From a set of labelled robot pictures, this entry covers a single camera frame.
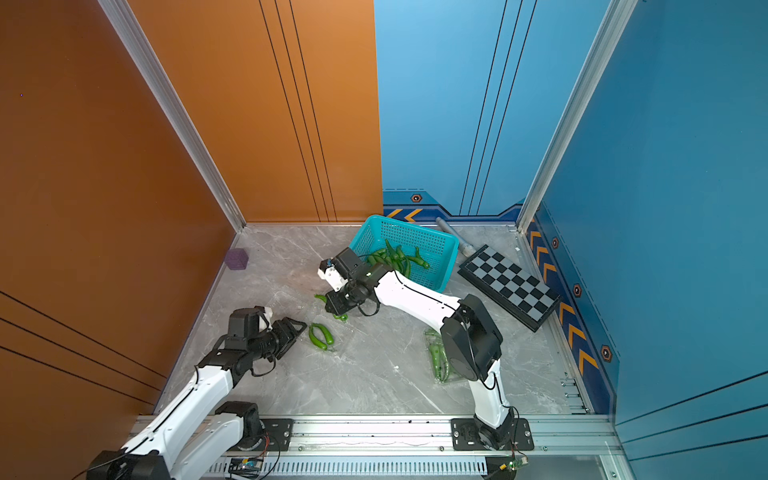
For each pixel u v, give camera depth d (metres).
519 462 0.69
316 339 0.89
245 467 0.72
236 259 1.05
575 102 0.85
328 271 0.76
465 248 1.08
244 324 0.66
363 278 0.62
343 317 0.81
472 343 0.48
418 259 1.08
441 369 0.83
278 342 0.74
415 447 0.72
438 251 1.09
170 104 0.85
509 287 0.97
